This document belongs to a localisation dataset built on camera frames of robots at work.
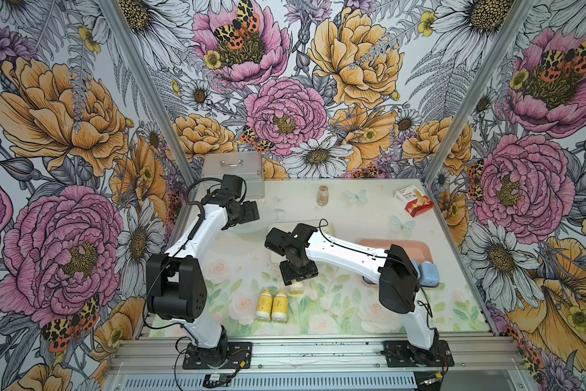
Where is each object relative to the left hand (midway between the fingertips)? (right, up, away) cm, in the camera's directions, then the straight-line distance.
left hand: (245, 222), depth 89 cm
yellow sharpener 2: (+9, -25, -13) cm, 29 cm away
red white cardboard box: (+70, +8, +20) cm, 73 cm away
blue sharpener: (+63, -17, -5) cm, 66 cm away
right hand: (+20, -19, -9) cm, 29 cm away
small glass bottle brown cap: (+30, +10, +22) cm, 39 cm away
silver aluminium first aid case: (-3, +24, +20) cm, 31 cm away
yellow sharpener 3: (+14, -25, -13) cm, 32 cm away
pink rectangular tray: (+66, -12, +11) cm, 68 cm away
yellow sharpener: (+19, -21, -7) cm, 29 cm away
